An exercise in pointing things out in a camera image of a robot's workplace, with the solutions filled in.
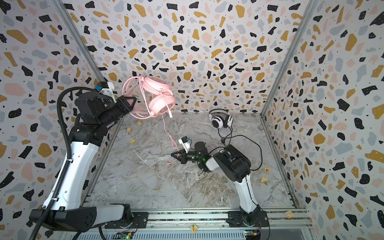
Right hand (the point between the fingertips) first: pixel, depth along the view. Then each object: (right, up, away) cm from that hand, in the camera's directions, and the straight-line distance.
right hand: (169, 154), depth 85 cm
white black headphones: (+32, +22, +21) cm, 44 cm away
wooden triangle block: (+55, -15, +2) cm, 57 cm away
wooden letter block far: (-29, +19, +29) cm, 45 cm away
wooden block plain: (-35, +14, +24) cm, 44 cm away
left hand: (-10, +29, -23) cm, 38 cm away
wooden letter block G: (-29, +6, +18) cm, 35 cm away
